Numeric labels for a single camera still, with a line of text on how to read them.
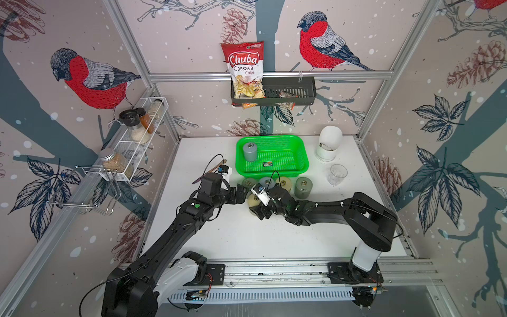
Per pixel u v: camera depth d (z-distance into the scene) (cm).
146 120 76
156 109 85
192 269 61
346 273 73
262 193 76
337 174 100
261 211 77
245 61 81
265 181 88
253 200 85
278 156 111
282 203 68
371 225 47
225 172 71
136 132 74
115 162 60
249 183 90
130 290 38
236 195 70
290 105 90
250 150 104
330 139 103
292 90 107
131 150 75
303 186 90
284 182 90
